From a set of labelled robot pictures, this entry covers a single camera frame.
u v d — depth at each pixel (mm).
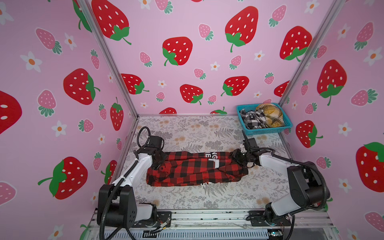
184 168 881
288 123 1041
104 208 365
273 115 1072
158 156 600
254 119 1070
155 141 686
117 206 410
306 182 503
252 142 749
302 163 477
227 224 732
